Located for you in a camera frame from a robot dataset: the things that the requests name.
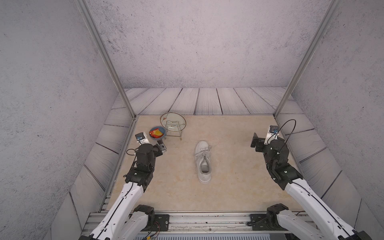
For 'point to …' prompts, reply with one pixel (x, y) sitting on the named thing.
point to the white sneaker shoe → (203, 161)
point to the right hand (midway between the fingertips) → (265, 134)
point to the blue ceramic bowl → (161, 129)
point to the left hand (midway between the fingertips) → (156, 140)
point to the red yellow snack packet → (156, 133)
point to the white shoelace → (204, 153)
